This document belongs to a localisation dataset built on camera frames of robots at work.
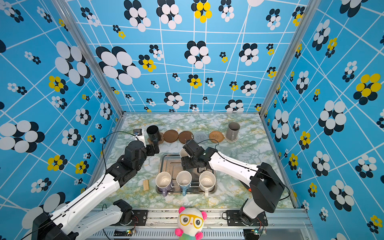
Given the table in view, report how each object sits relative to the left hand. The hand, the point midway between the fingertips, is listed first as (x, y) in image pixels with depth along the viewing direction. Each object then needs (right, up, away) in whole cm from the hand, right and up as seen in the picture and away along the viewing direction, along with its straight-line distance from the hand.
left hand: (150, 139), depth 78 cm
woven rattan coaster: (+39, 0, +27) cm, 47 cm away
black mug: (-4, +3, +18) cm, 18 cm away
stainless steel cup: (+48, +4, +18) cm, 51 cm away
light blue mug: (+16, -9, +12) cm, 22 cm away
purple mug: (+5, -25, +6) cm, 27 cm away
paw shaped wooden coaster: (-2, -4, +27) cm, 27 cm away
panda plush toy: (+22, -36, -12) cm, 44 cm away
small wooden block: (-4, -26, +5) cm, 27 cm away
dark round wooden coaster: (+6, 0, +28) cm, 29 cm away
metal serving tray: (+9, -17, +15) cm, 24 cm away
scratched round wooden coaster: (+16, 0, +29) cm, 33 cm away
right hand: (+19, -14, +5) cm, 24 cm away
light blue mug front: (+17, -23, +6) cm, 29 cm away
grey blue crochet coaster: (+28, 0, +27) cm, 39 cm away
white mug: (+30, -25, +6) cm, 40 cm away
